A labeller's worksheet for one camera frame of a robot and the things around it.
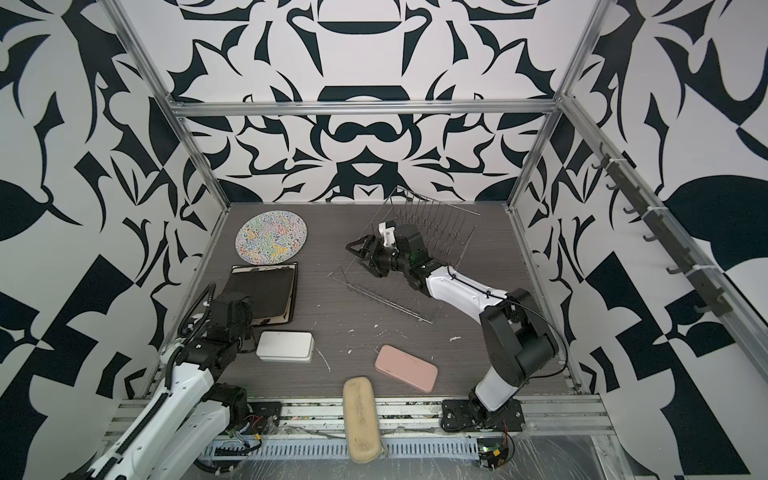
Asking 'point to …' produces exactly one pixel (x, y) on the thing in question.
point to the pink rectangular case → (406, 368)
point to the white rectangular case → (285, 346)
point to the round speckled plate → (271, 237)
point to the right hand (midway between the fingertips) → (351, 252)
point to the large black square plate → (272, 289)
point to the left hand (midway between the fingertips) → (246, 294)
